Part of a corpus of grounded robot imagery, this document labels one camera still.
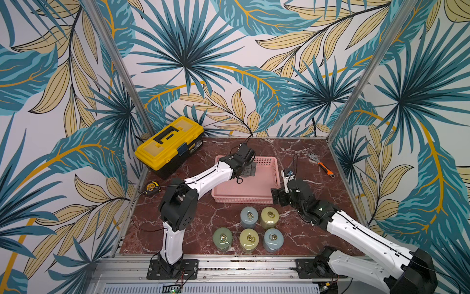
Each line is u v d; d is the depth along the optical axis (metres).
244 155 0.70
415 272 0.39
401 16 0.70
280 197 0.70
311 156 1.10
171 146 0.93
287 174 0.69
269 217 0.79
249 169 0.83
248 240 0.73
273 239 0.73
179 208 0.49
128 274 0.75
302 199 0.58
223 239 0.73
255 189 0.92
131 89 0.93
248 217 0.78
